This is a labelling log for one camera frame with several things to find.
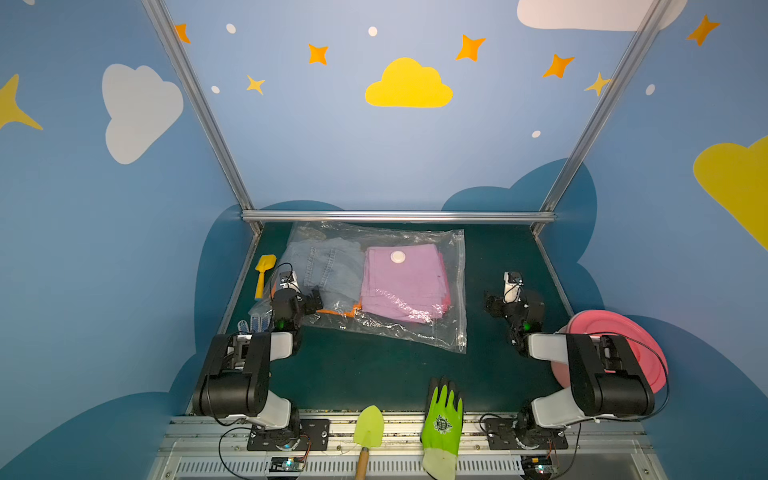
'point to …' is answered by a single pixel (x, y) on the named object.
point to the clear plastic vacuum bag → (448, 332)
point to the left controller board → (286, 464)
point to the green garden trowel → (368, 434)
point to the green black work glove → (441, 428)
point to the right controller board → (537, 465)
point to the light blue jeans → (336, 265)
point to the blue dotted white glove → (258, 324)
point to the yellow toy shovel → (265, 263)
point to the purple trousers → (407, 282)
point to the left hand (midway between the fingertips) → (310, 286)
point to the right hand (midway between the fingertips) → (504, 287)
